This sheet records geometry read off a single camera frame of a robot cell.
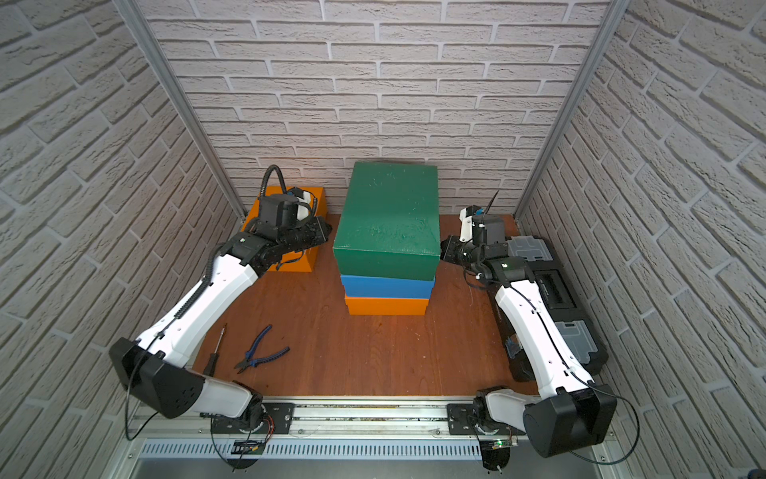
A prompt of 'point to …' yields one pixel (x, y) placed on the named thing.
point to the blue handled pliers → (250, 361)
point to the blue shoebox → (386, 287)
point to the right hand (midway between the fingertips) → (446, 243)
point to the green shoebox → (390, 224)
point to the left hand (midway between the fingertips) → (339, 221)
